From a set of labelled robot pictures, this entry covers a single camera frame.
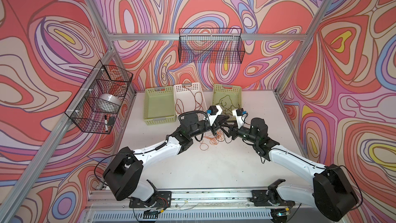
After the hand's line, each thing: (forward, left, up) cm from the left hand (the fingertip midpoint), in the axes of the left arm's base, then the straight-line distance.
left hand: (229, 117), depth 69 cm
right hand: (+2, +1, -12) cm, 12 cm away
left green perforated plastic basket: (+33, +44, -31) cm, 63 cm away
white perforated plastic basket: (+39, +22, -28) cm, 53 cm away
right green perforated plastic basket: (+38, -8, -27) cm, 47 cm away
